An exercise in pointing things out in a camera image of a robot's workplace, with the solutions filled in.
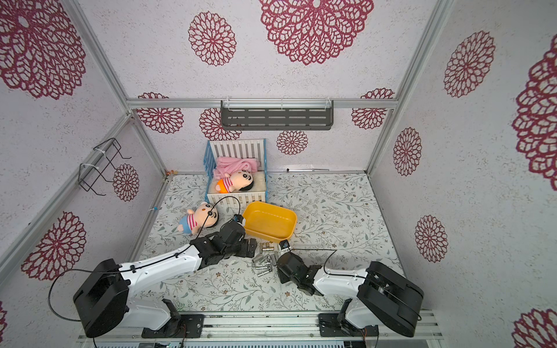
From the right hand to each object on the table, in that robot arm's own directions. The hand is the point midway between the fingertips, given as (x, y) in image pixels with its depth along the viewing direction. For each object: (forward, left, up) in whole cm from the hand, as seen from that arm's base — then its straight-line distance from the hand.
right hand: (286, 264), depth 89 cm
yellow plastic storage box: (+21, +8, 0) cm, 23 cm away
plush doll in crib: (+35, +22, +14) cm, 43 cm away
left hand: (+5, +16, +9) cm, 19 cm away
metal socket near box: (+6, +8, +2) cm, 10 cm away
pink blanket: (+46, +30, +12) cm, 56 cm away
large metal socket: (+1, +11, +2) cm, 11 cm away
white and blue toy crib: (+54, +17, +17) cm, 59 cm away
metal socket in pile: (-3, +6, +2) cm, 7 cm away
